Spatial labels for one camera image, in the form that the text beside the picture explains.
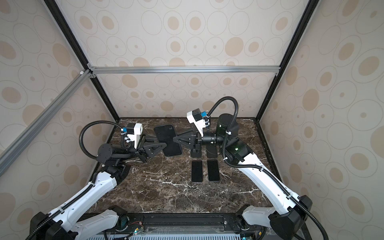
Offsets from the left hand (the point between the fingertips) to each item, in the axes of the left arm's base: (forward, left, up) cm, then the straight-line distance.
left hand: (167, 149), depth 53 cm
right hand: (+3, -3, +1) cm, 4 cm away
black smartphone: (+10, -11, -42) cm, 44 cm away
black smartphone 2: (+10, -21, -41) cm, 47 cm away
